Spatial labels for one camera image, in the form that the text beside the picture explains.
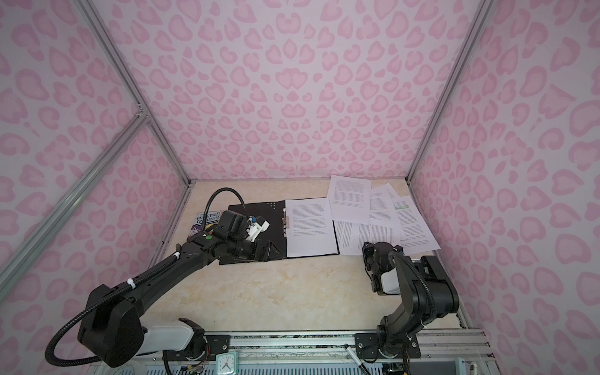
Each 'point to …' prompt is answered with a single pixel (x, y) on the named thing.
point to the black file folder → (266, 220)
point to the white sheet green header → (416, 236)
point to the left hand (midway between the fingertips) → (276, 253)
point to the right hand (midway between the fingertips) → (364, 240)
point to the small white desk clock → (227, 363)
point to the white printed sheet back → (349, 198)
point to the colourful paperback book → (212, 219)
